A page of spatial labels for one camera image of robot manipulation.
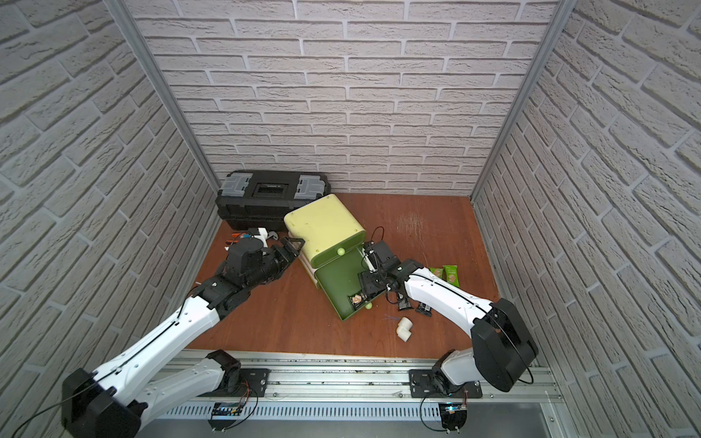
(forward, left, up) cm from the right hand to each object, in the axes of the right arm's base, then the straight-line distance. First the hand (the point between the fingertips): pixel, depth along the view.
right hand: (373, 278), depth 86 cm
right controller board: (-37, -18, -9) cm, 42 cm away
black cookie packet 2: (-7, -9, -5) cm, 13 cm away
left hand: (+4, +20, +16) cm, 26 cm away
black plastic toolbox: (+28, +38, +10) cm, 49 cm away
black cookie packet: (-6, +6, -4) cm, 9 cm away
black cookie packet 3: (-8, -16, -8) cm, 20 cm away
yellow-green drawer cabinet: (+10, +13, +14) cm, 22 cm away
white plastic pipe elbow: (-15, -8, -6) cm, 18 cm away
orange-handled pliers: (+2, +35, +23) cm, 42 cm away
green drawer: (+1, +11, -1) cm, 11 cm away
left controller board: (-31, +44, -10) cm, 55 cm away
